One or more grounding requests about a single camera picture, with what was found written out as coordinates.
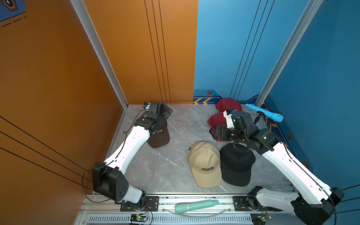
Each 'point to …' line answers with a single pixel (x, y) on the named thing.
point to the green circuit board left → (138, 217)
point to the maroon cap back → (224, 104)
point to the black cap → (236, 161)
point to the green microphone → (182, 207)
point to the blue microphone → (276, 117)
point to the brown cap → (160, 138)
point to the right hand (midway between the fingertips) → (216, 130)
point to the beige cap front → (204, 159)
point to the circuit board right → (258, 219)
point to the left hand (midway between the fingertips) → (167, 110)
